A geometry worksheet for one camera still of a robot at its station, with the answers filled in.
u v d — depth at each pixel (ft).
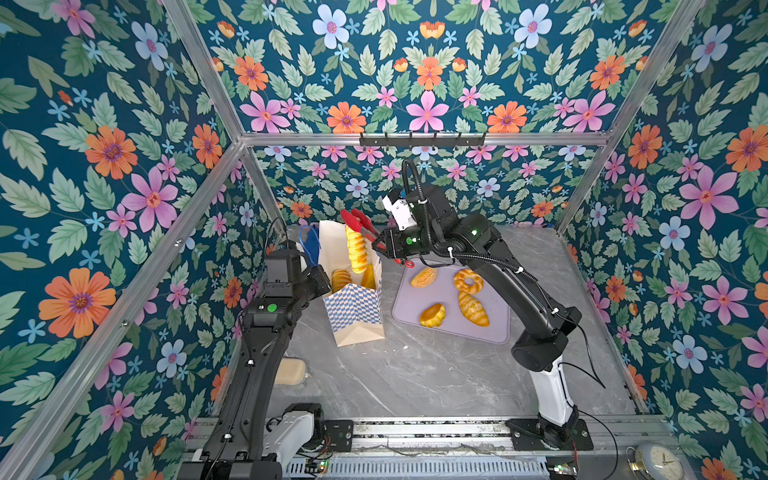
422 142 3.07
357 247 2.39
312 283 2.13
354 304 2.53
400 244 1.95
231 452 1.22
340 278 3.22
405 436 2.46
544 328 1.57
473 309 3.04
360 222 2.44
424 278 3.23
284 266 1.74
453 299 3.24
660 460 2.21
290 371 2.63
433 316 2.93
